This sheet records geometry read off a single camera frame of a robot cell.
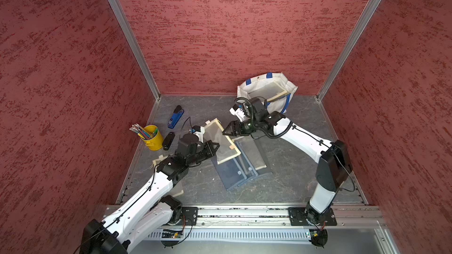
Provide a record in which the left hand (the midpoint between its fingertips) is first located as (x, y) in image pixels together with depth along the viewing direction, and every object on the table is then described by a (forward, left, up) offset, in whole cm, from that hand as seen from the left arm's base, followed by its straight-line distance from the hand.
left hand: (219, 148), depth 76 cm
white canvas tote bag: (+29, -32, -3) cm, 44 cm away
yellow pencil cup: (+8, +35, -11) cm, 37 cm away
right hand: (+6, -4, +1) cm, 7 cm away
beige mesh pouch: (+38, -27, -1) cm, 47 cm away
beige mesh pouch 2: (+10, -15, -16) cm, 24 cm away
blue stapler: (+32, +30, -16) cm, 46 cm away
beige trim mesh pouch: (+10, +4, -1) cm, 11 cm away
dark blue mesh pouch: (-5, -6, -18) cm, 20 cm away
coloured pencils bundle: (+10, +40, -3) cm, 41 cm away
